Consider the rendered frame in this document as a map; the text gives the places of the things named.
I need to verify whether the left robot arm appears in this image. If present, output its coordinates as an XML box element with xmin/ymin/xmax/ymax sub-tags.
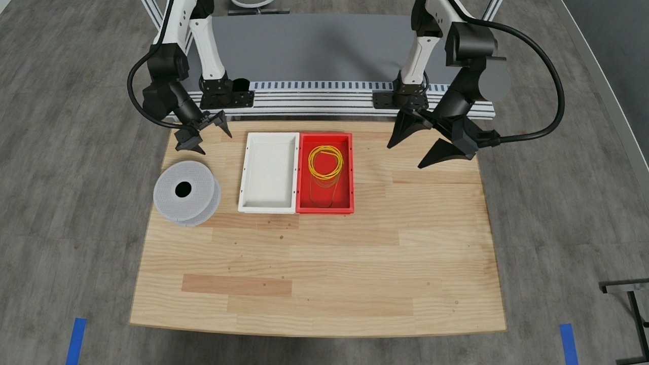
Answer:
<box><xmin>373</xmin><ymin>0</ymin><xmax>511</xmax><ymax>155</ymax></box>

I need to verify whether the grey slotted aluminium crossbar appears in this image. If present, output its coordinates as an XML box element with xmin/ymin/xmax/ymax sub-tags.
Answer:
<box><xmin>208</xmin><ymin>97</ymin><xmax>495</xmax><ymax>120</ymax></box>

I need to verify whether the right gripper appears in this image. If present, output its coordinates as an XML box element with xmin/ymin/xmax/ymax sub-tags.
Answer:
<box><xmin>173</xmin><ymin>97</ymin><xmax>232</xmax><ymax>155</ymax></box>

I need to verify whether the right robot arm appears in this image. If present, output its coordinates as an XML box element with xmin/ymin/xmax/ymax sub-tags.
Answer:
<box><xmin>142</xmin><ymin>0</ymin><xmax>254</xmax><ymax>151</ymax></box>

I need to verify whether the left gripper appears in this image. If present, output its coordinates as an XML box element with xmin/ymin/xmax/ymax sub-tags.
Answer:
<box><xmin>387</xmin><ymin>88</ymin><xmax>476</xmax><ymax>169</ymax></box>

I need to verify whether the red crate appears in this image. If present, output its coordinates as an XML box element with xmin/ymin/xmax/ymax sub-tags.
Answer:
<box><xmin>296</xmin><ymin>133</ymin><xmax>354</xmax><ymax>214</ymax></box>

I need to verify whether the yellow wire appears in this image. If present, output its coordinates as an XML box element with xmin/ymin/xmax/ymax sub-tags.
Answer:
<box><xmin>308</xmin><ymin>145</ymin><xmax>344</xmax><ymax>179</ymax></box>

